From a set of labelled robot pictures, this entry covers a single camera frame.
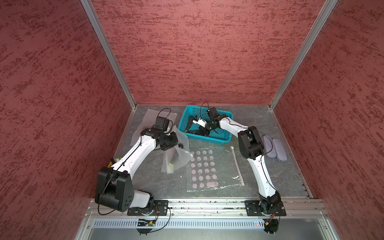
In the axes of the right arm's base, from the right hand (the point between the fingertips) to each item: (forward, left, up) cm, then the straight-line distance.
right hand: (200, 131), depth 104 cm
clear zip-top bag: (-22, +15, +6) cm, 27 cm away
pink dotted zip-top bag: (-29, -1, -1) cm, 29 cm away
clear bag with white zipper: (-29, -16, -2) cm, 33 cm away
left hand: (-18, +14, +12) cm, 26 cm away
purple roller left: (-14, -45, +1) cm, 47 cm away
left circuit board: (-53, +29, -1) cm, 60 cm away
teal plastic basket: (+13, +7, +8) cm, 17 cm away
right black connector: (-55, -33, -2) cm, 64 cm away
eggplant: (+10, +7, +2) cm, 12 cm away
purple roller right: (-17, -51, +1) cm, 54 cm away
